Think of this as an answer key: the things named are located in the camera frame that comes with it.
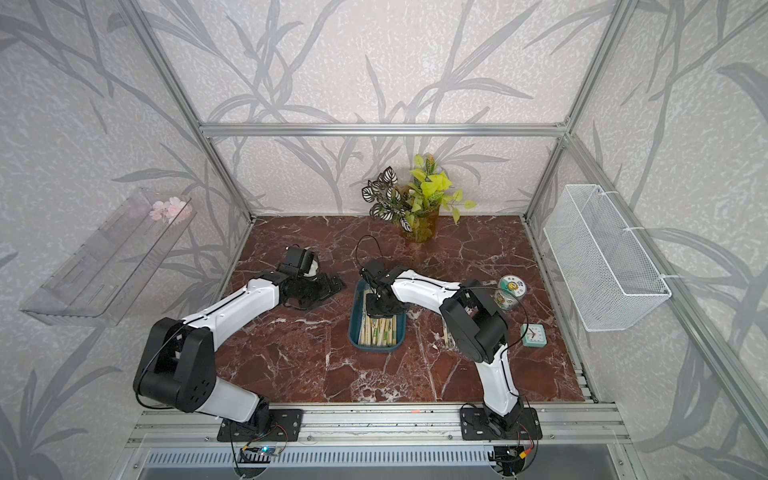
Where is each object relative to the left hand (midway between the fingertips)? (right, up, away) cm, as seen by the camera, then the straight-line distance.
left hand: (337, 291), depth 89 cm
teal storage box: (+5, -6, +2) cm, 8 cm away
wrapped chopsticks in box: (+13, -12, 0) cm, 18 cm away
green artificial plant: (+27, +31, +9) cm, 42 cm away
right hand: (+10, -7, +3) cm, 13 cm away
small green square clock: (+59, -13, -2) cm, 60 cm away
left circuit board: (-13, -35, -18) cm, 41 cm away
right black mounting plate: (+39, -31, -15) cm, 52 cm away
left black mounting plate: (-9, -31, -15) cm, 36 cm away
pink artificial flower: (-41, +23, -12) cm, 49 cm away
